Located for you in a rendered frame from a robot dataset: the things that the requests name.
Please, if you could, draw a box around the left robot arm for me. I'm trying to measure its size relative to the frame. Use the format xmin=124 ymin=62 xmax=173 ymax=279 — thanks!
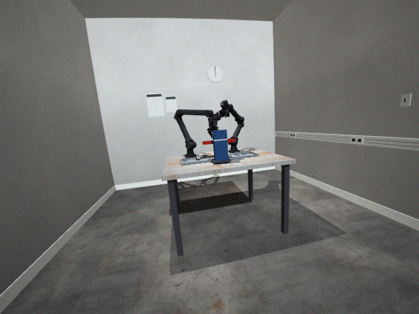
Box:
xmin=220 ymin=100 xmax=244 ymax=153

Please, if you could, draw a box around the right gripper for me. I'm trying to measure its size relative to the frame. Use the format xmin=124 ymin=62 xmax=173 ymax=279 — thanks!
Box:
xmin=207 ymin=127 xmax=219 ymax=138

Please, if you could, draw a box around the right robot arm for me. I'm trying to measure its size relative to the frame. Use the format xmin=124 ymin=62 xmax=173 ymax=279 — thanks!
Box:
xmin=174 ymin=109 xmax=221 ymax=158

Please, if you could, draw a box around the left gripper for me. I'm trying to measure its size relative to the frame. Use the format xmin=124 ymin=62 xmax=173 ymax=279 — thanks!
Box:
xmin=216 ymin=110 xmax=230 ymax=118

